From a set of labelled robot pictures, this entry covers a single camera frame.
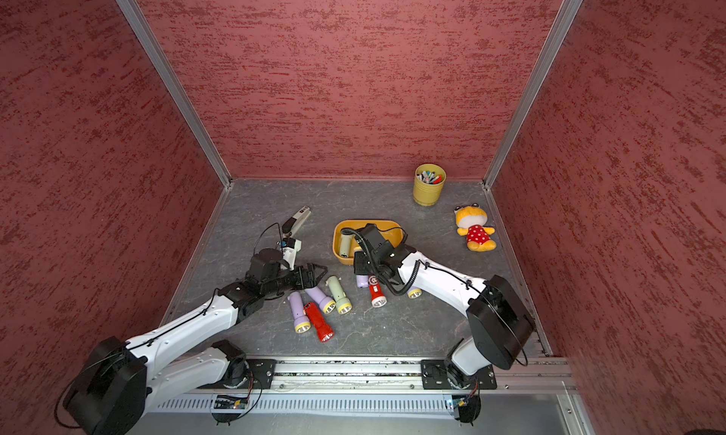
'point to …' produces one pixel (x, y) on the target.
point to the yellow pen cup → (428, 194)
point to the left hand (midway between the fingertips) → (317, 276)
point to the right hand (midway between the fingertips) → (359, 269)
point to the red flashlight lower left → (325, 332)
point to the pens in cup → (429, 178)
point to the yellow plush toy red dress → (471, 220)
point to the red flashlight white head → (377, 299)
